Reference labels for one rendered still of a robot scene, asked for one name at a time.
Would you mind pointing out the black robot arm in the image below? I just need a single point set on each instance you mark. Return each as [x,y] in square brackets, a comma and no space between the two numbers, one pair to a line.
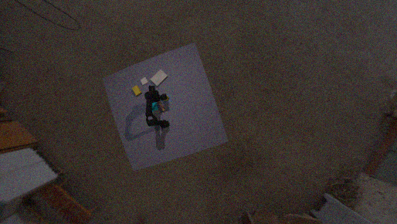
[150,96]

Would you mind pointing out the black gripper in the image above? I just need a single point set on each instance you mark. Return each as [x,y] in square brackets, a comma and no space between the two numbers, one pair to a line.
[161,97]

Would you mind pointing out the small yellow block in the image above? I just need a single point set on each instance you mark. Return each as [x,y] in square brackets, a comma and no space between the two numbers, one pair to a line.
[136,90]

